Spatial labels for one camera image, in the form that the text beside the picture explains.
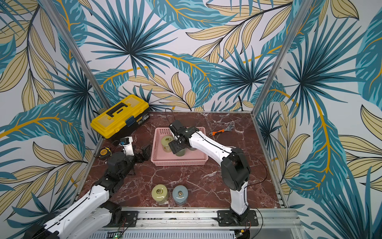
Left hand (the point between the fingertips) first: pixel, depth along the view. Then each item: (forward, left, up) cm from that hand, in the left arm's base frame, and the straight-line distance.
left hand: (143, 147), depth 80 cm
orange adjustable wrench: (+23, -44, -16) cm, 52 cm away
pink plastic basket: (+2, -6, -16) cm, 18 cm away
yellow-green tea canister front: (-21, -11, -8) cm, 25 cm away
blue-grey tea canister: (-21, -21, -8) cm, 31 cm away
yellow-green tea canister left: (+10, -10, -8) cm, 16 cm away
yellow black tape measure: (+3, +28, -13) cm, 31 cm away
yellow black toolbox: (+20, +17, 0) cm, 26 cm away
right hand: (+5, -19, -5) cm, 20 cm away
